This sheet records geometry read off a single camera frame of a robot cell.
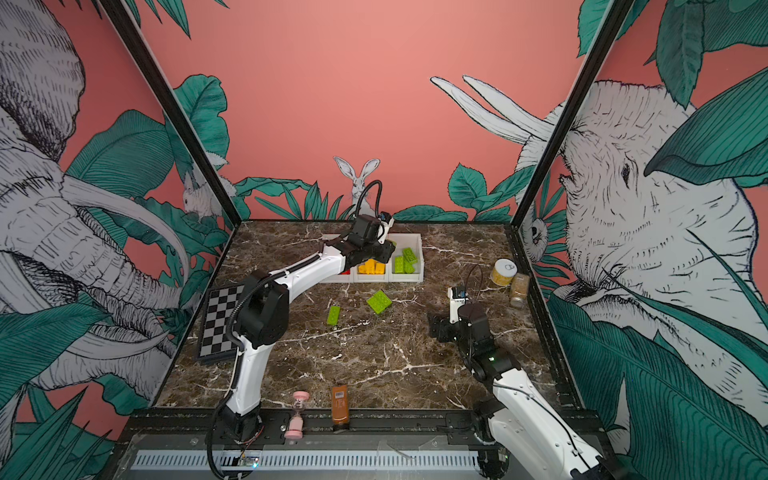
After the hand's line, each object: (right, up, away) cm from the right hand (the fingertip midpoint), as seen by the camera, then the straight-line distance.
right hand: (438, 309), depth 82 cm
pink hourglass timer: (-37, -28, -9) cm, 47 cm away
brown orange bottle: (-26, -23, -7) cm, 35 cm away
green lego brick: (-6, +15, +26) cm, 31 cm away
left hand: (-12, +20, +12) cm, 26 cm away
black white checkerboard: (-64, -10, +2) cm, 65 cm away
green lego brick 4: (-32, -5, +13) cm, 35 cm away
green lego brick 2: (-7, +11, +25) cm, 29 cm away
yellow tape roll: (+25, +9, +18) cm, 32 cm away
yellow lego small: (-20, +11, +19) cm, 30 cm away
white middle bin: (-21, +7, +18) cm, 28 cm away
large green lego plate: (-17, -1, +16) cm, 24 cm away
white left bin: (-28, +17, -12) cm, 35 cm away
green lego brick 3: (-11, +11, +22) cm, 27 cm away
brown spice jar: (+29, +3, +14) cm, 32 cm away
